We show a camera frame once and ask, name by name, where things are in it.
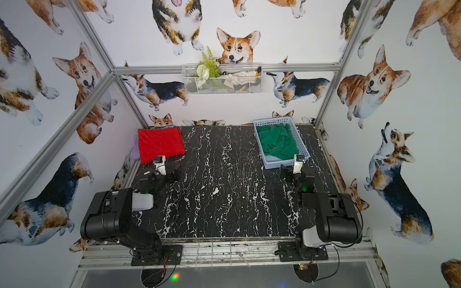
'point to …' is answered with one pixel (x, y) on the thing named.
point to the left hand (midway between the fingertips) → (172, 162)
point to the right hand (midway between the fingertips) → (289, 162)
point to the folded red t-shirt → (165, 141)
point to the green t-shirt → (277, 140)
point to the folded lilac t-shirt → (135, 152)
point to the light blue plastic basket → (272, 162)
